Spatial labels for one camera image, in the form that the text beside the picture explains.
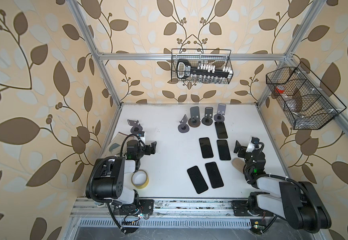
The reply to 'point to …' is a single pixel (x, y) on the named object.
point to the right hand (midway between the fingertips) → (246, 144)
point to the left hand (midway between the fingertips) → (149, 140)
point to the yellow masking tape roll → (140, 179)
